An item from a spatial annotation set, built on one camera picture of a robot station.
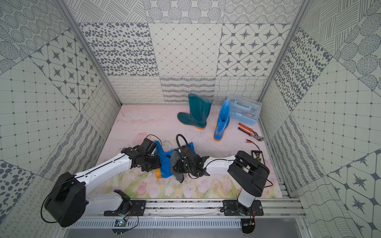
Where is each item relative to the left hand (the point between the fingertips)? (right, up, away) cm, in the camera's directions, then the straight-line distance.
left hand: (164, 166), depth 83 cm
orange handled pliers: (+60, +16, +21) cm, 65 cm away
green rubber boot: (+20, +34, +7) cm, 41 cm away
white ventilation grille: (-3, -24, -12) cm, 27 cm away
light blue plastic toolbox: (+53, +33, +21) cm, 65 cm away
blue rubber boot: (+1, -2, +1) cm, 3 cm away
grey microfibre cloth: (+6, +6, +2) cm, 9 cm away
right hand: (+6, -2, +2) cm, 7 cm away
